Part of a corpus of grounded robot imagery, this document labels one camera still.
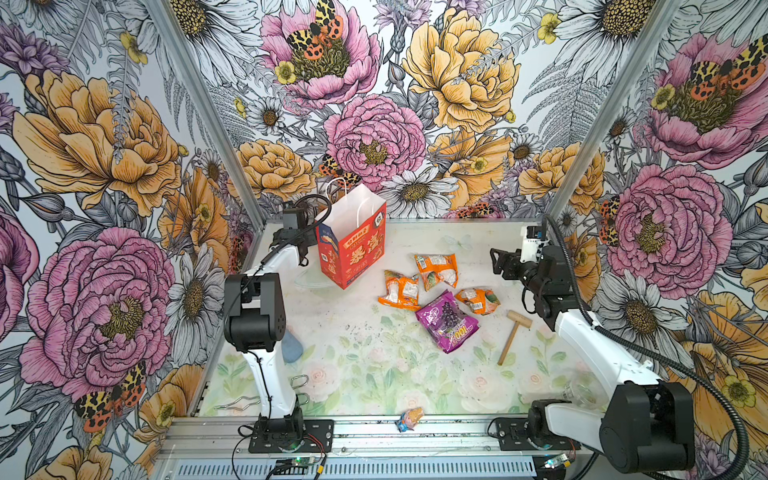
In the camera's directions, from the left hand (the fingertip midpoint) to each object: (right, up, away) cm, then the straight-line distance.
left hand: (302, 238), depth 101 cm
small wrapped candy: (+34, -45, -26) cm, 62 cm away
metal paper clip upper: (+5, -39, -16) cm, 42 cm away
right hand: (+60, -6, -16) cm, 63 cm away
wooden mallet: (+69, -25, -8) cm, 74 cm away
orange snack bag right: (+56, -19, -11) cm, 60 cm away
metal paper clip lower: (-8, -43, -22) cm, 49 cm away
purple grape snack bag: (+46, -24, -14) cm, 54 cm away
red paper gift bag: (+18, -1, -16) cm, 24 cm away
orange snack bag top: (+45, -10, +1) cm, 46 cm away
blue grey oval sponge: (+1, -32, -14) cm, 35 cm away
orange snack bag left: (+33, -17, -3) cm, 37 cm away
